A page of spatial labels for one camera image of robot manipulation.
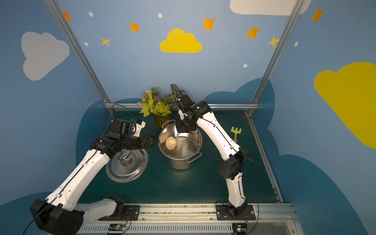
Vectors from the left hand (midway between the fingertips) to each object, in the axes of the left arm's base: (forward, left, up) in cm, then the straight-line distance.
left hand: (153, 139), depth 75 cm
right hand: (+6, -14, +1) cm, 16 cm away
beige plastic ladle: (+10, -7, -19) cm, 23 cm away
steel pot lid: (-5, +20, -25) cm, 32 cm away
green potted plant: (+27, +1, -1) cm, 27 cm away
